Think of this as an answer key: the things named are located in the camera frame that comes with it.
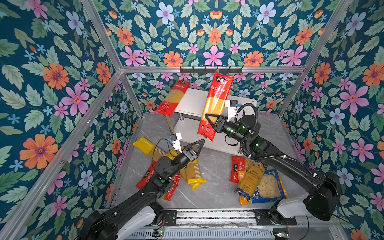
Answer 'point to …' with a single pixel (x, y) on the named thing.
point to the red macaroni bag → (175, 178)
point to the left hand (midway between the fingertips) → (204, 141)
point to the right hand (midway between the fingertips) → (207, 114)
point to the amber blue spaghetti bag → (250, 180)
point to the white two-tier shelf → (189, 107)
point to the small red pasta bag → (237, 163)
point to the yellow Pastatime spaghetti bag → (192, 174)
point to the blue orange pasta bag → (270, 188)
